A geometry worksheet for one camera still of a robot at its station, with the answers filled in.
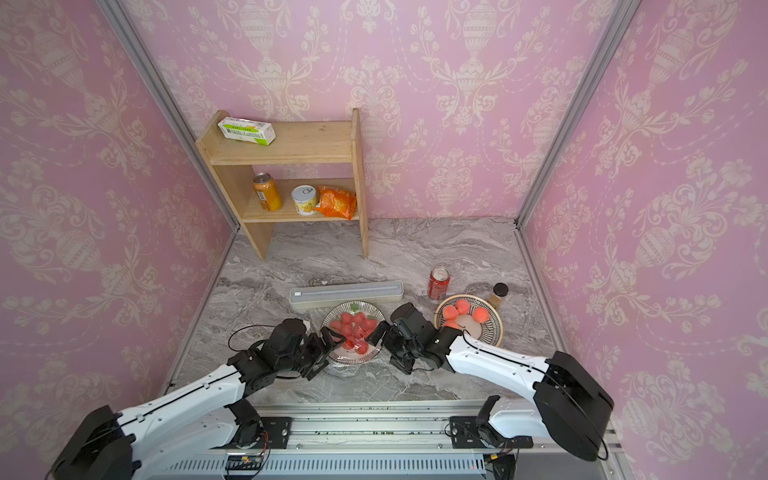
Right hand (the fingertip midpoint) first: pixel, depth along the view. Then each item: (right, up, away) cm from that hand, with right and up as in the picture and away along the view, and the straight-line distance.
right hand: (374, 350), depth 79 cm
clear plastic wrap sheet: (-2, -8, +6) cm, 10 cm away
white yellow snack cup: (-22, +42, +11) cm, 48 cm away
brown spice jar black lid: (+38, +14, +12) cm, 42 cm away
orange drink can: (-32, +44, +9) cm, 55 cm away
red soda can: (+19, +16, +13) cm, 28 cm away
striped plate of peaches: (+31, +6, +13) cm, 34 cm away
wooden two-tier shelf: (-32, +54, +27) cm, 68 cm away
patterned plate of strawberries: (-8, +5, +13) cm, 16 cm away
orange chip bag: (-12, +41, +11) cm, 44 cm away
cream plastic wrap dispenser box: (-10, +12, +16) cm, 22 cm away
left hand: (-9, -1, +1) cm, 9 cm away
